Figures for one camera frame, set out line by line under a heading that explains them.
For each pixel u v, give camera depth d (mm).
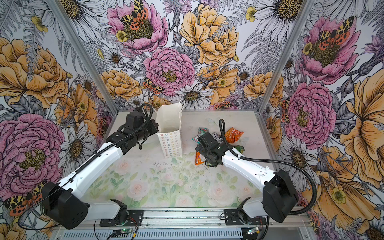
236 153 534
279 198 411
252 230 715
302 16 746
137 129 551
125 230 713
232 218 740
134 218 735
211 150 624
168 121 1004
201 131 1018
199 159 916
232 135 992
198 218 759
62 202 385
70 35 797
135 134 542
